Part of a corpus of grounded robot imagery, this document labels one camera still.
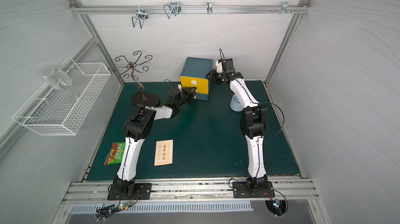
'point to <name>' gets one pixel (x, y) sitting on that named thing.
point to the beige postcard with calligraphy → (163, 154)
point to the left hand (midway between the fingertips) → (198, 88)
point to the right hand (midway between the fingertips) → (207, 75)
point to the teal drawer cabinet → (194, 74)
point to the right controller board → (277, 208)
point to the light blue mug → (235, 104)
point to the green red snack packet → (115, 154)
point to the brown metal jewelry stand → (148, 99)
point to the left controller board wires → (104, 210)
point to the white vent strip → (169, 207)
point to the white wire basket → (60, 105)
